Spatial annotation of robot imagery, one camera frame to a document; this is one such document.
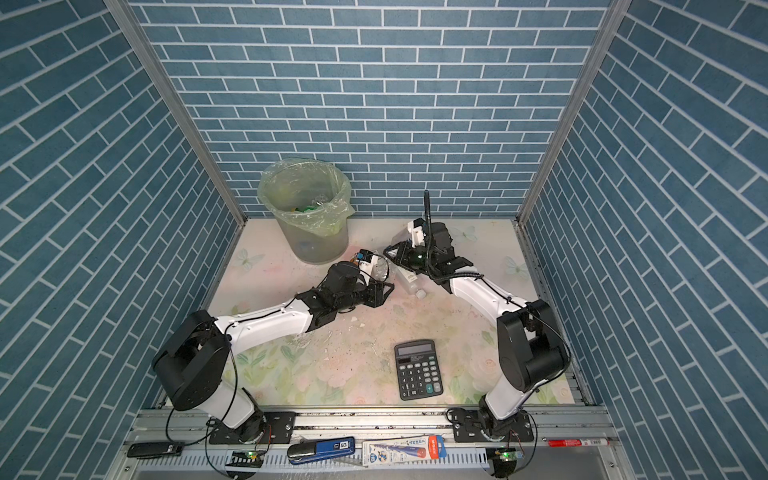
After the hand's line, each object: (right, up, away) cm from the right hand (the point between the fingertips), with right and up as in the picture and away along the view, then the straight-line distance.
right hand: (385, 250), depth 85 cm
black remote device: (-53, -45, -18) cm, 72 cm away
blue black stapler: (-17, -45, -18) cm, 52 cm away
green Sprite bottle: (-28, +14, +17) cm, 36 cm away
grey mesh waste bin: (-25, 0, +15) cm, 29 cm away
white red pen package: (+5, -47, -15) cm, 50 cm away
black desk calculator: (+9, -33, -3) cm, 35 cm away
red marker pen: (+47, -46, -14) cm, 67 cm away
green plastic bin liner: (-27, +20, +23) cm, 41 cm away
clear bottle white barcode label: (+7, -10, +11) cm, 17 cm away
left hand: (+1, -10, -1) cm, 10 cm away
